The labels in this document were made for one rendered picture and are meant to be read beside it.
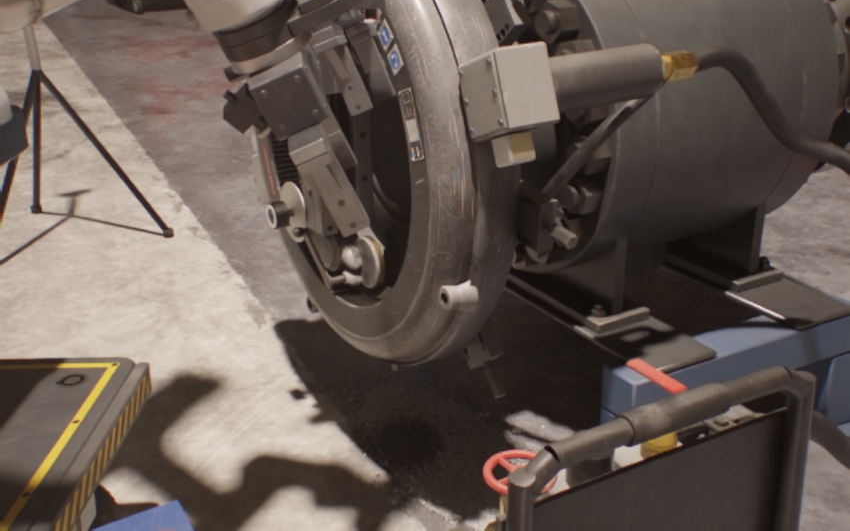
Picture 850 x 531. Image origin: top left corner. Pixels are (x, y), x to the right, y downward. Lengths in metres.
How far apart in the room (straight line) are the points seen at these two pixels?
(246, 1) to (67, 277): 2.07
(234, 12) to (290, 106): 0.08
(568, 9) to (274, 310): 1.19
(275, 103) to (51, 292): 1.98
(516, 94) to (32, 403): 0.81
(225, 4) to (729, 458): 0.68
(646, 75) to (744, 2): 0.47
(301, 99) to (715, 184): 1.14
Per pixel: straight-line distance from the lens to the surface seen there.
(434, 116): 1.38
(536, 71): 1.32
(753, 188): 1.95
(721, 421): 1.18
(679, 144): 1.74
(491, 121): 1.31
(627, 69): 1.43
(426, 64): 1.39
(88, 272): 2.87
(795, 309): 2.01
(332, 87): 1.60
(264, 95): 0.84
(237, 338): 2.41
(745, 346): 1.87
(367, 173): 1.75
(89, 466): 1.44
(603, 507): 1.03
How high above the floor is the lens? 1.07
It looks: 22 degrees down
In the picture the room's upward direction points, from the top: straight up
